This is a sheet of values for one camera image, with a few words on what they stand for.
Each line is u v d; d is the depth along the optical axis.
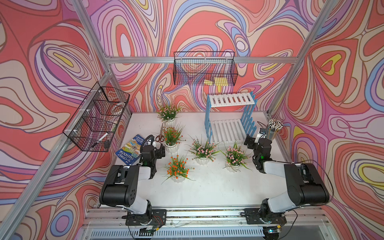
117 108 0.88
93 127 0.82
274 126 0.88
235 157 0.80
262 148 0.70
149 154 0.72
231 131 1.05
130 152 0.94
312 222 0.73
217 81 0.91
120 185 0.45
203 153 0.82
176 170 0.76
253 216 0.73
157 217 0.73
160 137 1.04
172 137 0.88
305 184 0.45
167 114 1.01
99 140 0.73
